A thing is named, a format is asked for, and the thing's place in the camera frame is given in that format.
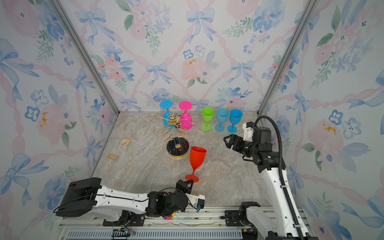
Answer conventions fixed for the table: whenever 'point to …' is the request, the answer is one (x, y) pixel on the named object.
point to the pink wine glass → (186, 121)
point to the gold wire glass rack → (177, 146)
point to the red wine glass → (197, 156)
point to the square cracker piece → (112, 157)
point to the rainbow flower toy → (168, 218)
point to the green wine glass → (207, 115)
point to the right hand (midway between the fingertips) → (230, 140)
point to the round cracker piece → (126, 141)
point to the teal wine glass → (222, 115)
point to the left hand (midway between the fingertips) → (191, 178)
